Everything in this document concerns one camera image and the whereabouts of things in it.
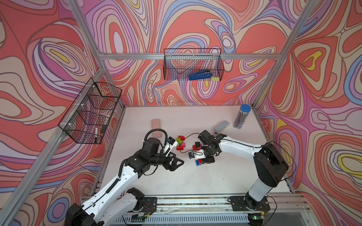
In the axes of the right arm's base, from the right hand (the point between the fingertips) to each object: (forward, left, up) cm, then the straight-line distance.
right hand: (204, 160), depth 88 cm
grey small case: (+24, -15, +2) cm, 28 cm away
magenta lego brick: (+12, +13, 0) cm, 18 cm away
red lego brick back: (+9, +6, 0) cm, 11 cm away
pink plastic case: (+30, +34, 0) cm, 45 cm away
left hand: (-5, +15, +14) cm, 22 cm away
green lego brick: (+16, +17, +2) cm, 23 cm away
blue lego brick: (-2, +5, 0) cm, 5 cm away
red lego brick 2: (+9, +16, 0) cm, 18 cm away
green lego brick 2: (+14, +16, +1) cm, 21 cm away
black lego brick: (+10, +4, +4) cm, 11 cm away
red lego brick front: (-3, +4, +6) cm, 8 cm away
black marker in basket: (+6, +59, +24) cm, 64 cm away
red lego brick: (+18, +14, 0) cm, 22 cm away
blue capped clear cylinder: (+25, -28, +13) cm, 40 cm away
